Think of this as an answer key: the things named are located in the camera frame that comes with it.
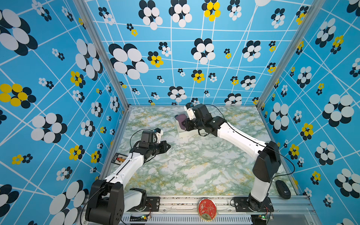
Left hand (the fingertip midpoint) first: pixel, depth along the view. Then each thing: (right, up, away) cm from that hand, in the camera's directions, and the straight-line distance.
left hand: (171, 145), depth 85 cm
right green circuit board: (+48, -34, -14) cm, 60 cm away
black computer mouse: (+62, -23, -9) cm, 67 cm away
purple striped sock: (+6, +17, -3) cm, 18 cm away
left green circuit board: (-13, -34, -14) cm, 39 cm away
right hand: (+8, +14, -2) cm, 16 cm away
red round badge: (+20, -29, -15) cm, 38 cm away
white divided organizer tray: (+7, +6, +14) cm, 17 cm away
